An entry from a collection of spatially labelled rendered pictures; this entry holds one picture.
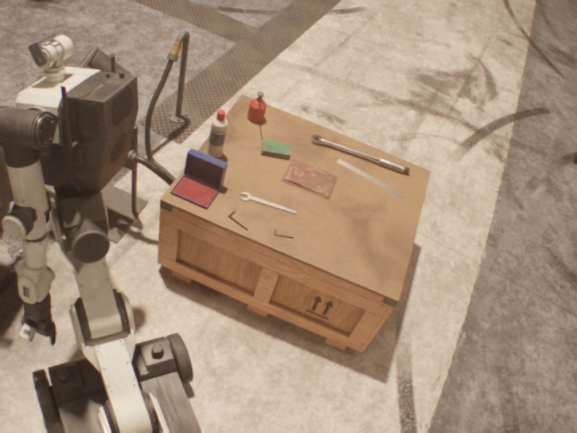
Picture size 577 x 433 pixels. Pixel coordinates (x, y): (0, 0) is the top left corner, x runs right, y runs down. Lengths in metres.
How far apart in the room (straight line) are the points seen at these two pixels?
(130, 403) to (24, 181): 0.79
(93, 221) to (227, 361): 0.95
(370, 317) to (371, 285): 0.17
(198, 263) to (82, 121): 1.07
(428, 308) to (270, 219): 0.99
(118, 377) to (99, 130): 0.81
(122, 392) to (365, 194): 1.28
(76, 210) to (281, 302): 1.05
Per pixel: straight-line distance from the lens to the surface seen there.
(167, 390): 2.00
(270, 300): 2.30
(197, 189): 2.14
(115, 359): 1.80
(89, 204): 1.59
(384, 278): 2.06
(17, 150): 1.37
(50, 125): 1.35
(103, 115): 1.39
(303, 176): 2.28
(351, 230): 2.16
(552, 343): 3.00
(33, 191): 1.43
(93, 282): 1.74
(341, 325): 2.27
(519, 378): 2.76
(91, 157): 1.47
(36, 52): 1.48
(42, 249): 1.56
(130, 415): 1.78
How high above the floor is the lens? 2.03
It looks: 46 degrees down
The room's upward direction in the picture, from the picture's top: 16 degrees clockwise
